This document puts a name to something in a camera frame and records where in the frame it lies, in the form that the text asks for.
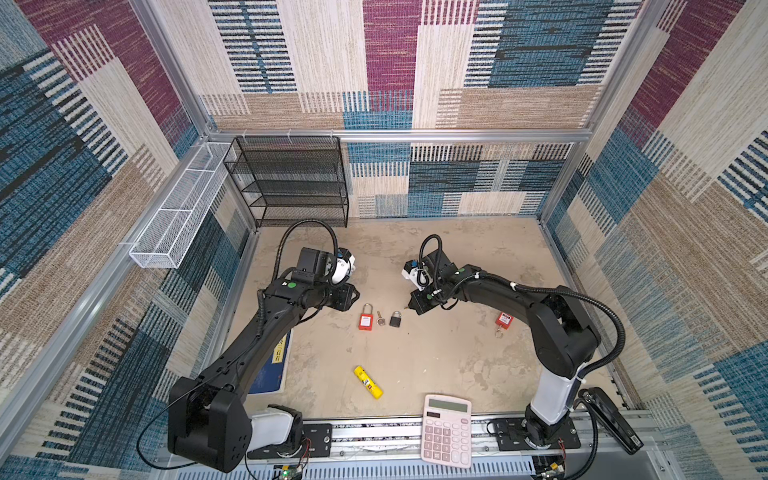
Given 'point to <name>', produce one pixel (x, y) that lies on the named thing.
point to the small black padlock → (395, 319)
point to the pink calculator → (447, 431)
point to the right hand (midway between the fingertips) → (413, 308)
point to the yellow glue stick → (369, 382)
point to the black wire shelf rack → (291, 179)
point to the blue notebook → (269, 375)
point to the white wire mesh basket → (167, 237)
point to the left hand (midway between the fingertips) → (352, 288)
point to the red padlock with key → (366, 318)
